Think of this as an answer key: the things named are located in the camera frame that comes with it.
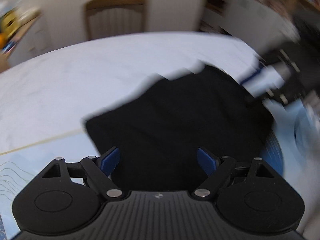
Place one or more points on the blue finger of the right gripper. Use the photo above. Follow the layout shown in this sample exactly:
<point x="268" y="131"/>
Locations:
<point x="253" y="74"/>

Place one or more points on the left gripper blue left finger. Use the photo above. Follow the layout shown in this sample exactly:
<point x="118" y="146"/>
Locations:
<point x="109" y="160"/>

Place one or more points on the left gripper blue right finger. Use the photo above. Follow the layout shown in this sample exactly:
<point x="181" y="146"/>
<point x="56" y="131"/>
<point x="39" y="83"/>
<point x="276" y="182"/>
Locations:
<point x="207" y="161"/>

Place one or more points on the black t-shirt pink print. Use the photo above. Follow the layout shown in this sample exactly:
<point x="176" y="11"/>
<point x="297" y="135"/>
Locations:
<point x="158" y="134"/>

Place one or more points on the white blue patterned tablecloth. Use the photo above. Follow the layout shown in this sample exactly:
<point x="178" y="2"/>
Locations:
<point x="52" y="187"/>

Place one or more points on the white side cabinet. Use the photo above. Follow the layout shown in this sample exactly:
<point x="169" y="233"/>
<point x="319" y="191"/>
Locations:
<point x="31" y="40"/>

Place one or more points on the far wooden chair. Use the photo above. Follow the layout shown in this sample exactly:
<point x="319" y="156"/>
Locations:
<point x="106" y="18"/>

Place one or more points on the orange fruit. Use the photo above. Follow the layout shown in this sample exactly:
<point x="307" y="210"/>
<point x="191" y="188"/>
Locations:
<point x="3" y="41"/>

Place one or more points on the yellow container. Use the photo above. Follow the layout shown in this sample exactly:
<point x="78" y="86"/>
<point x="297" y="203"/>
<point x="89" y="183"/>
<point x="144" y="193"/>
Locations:
<point x="9" y="23"/>

